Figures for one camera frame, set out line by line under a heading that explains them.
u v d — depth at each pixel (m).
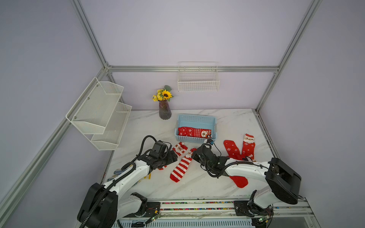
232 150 0.96
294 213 0.74
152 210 0.73
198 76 0.95
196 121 1.11
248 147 0.98
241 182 0.81
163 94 0.98
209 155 0.64
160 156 0.68
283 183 0.43
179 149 0.96
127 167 0.58
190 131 1.04
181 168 0.87
